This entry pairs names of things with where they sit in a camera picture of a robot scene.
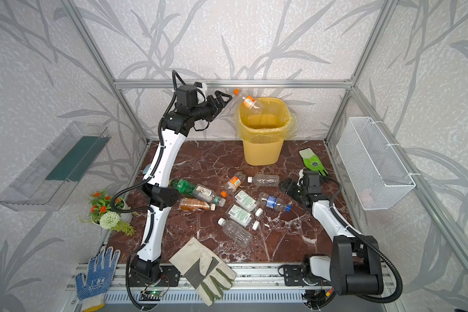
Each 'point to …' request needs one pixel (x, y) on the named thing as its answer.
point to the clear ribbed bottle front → (235, 232)
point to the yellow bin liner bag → (275, 119)
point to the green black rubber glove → (311, 161)
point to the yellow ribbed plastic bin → (264, 150)
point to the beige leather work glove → (207, 272)
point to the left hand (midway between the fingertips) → (229, 95)
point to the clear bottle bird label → (208, 194)
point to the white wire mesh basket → (377, 176)
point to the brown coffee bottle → (190, 204)
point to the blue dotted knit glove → (100, 275)
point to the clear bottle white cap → (264, 180)
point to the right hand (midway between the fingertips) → (286, 181)
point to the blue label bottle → (274, 203)
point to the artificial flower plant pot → (101, 213)
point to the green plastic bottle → (184, 186)
